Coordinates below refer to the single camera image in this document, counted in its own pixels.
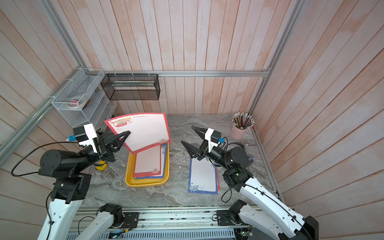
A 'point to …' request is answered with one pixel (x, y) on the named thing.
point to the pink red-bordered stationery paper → (218, 179)
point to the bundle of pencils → (242, 120)
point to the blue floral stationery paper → (202, 178)
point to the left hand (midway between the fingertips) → (131, 134)
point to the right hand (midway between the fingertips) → (187, 134)
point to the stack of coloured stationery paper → (150, 163)
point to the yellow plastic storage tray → (130, 182)
